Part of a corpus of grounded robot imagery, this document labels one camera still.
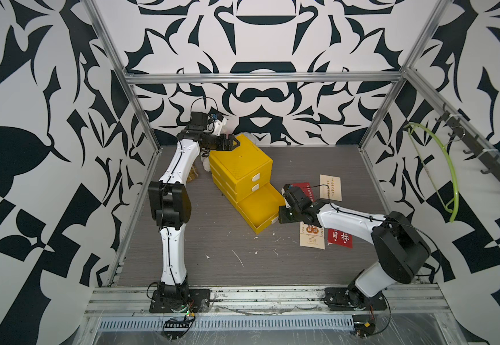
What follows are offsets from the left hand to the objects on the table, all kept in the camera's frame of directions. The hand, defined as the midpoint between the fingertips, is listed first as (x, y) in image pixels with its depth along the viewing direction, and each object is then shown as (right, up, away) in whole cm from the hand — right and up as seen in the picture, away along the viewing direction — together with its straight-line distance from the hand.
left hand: (230, 139), depth 94 cm
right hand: (+21, -30, -3) cm, 37 cm away
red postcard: (+36, -22, +10) cm, 43 cm away
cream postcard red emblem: (+34, -40, -5) cm, 53 cm away
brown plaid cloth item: (-19, -15, +14) cm, 28 cm away
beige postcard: (+48, -23, +9) cm, 54 cm away
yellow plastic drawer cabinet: (+5, -14, -10) cm, 18 cm away
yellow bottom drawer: (+14, -30, +4) cm, 34 cm away
